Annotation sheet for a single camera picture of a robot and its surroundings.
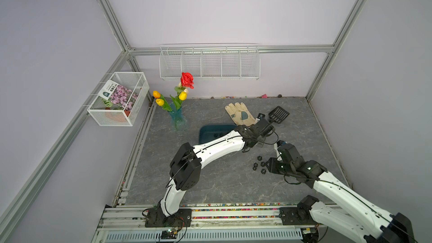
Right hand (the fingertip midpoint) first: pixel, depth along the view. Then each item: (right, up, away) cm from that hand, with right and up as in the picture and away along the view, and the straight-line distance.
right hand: (266, 162), depth 81 cm
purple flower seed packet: (-68, +32, -7) cm, 75 cm away
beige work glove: (-10, +24, +31) cm, 40 cm away
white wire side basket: (-73, +24, -10) cm, 78 cm away
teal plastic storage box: (-31, +12, +20) cm, 38 cm away
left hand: (-4, +12, +2) cm, 13 cm away
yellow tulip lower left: (-51, +29, -3) cm, 59 cm away
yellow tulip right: (-41, +33, +1) cm, 53 cm away
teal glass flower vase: (-49, +19, +23) cm, 57 cm away
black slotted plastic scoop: (+16, +23, +31) cm, 41 cm away
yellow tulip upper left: (-54, +34, 0) cm, 63 cm away
